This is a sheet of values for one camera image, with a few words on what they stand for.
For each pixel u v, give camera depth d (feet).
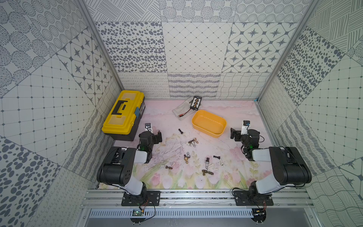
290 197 2.51
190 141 3.13
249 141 2.40
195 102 3.78
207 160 2.82
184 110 3.68
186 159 2.87
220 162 2.82
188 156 2.90
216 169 2.75
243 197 2.40
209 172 2.73
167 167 2.76
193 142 3.07
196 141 3.13
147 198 2.39
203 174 2.68
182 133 3.31
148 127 2.68
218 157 2.90
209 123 3.45
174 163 2.81
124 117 2.86
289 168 1.51
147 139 2.37
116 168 1.48
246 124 2.68
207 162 2.81
